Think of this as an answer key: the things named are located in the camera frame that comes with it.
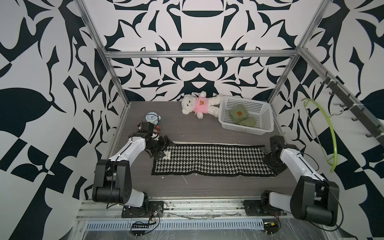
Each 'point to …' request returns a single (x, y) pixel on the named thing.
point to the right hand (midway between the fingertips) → (269, 163)
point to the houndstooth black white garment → (213, 159)
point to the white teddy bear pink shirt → (201, 104)
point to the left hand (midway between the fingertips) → (169, 146)
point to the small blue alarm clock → (153, 117)
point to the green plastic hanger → (333, 134)
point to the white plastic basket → (260, 110)
